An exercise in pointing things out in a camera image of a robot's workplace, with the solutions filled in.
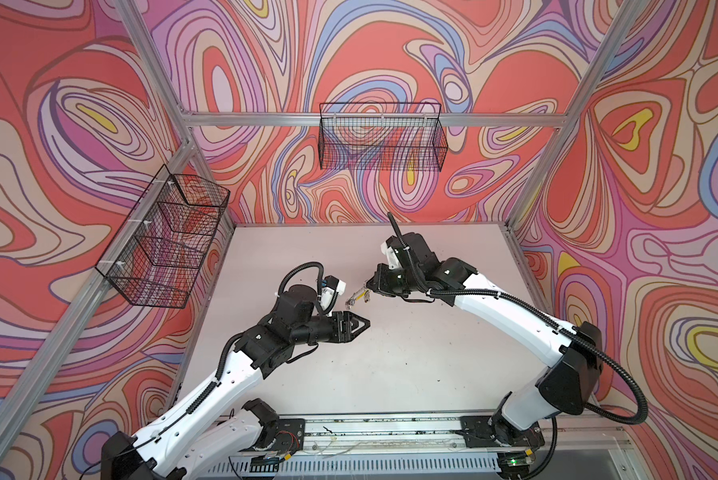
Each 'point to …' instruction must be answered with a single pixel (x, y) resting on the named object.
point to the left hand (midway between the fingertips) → (369, 324)
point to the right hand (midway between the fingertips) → (370, 290)
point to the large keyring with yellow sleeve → (362, 292)
